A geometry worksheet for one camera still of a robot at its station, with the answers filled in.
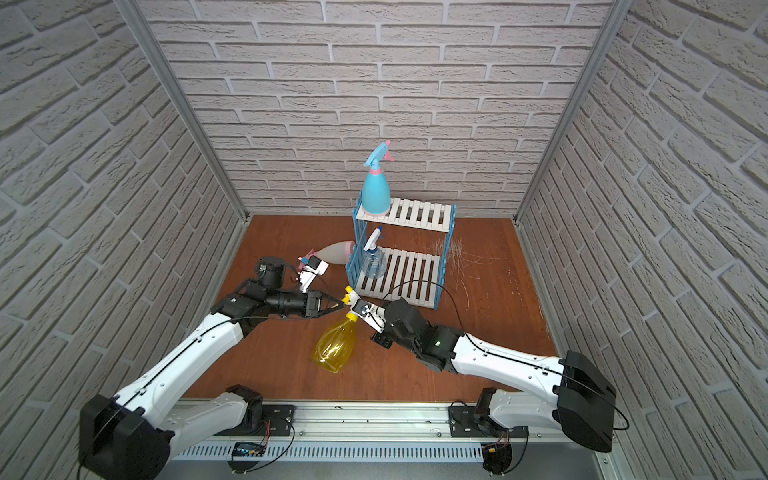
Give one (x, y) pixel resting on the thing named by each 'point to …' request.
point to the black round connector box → (496, 457)
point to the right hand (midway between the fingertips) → (364, 317)
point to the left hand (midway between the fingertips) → (340, 298)
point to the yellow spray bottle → (334, 344)
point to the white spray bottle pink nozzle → (339, 253)
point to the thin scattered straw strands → (459, 261)
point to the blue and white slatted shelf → (402, 255)
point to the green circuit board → (248, 449)
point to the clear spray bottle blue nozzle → (374, 263)
